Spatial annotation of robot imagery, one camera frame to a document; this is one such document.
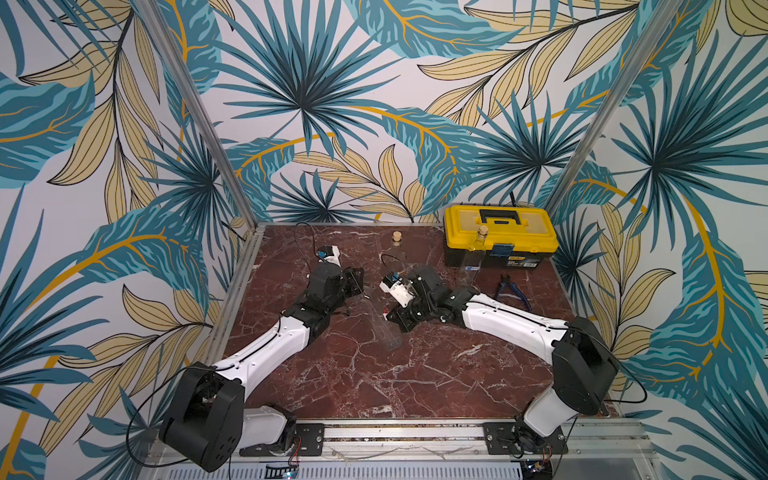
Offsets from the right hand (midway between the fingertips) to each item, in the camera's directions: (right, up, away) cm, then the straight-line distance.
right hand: (388, 314), depth 83 cm
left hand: (-7, +11, +1) cm, 13 cm away
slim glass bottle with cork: (+26, +15, +9) cm, 32 cm away
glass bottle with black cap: (-1, -6, +9) cm, 11 cm away
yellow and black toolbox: (+42, +23, +13) cm, 49 cm away
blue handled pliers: (+41, +8, +21) cm, 47 cm away
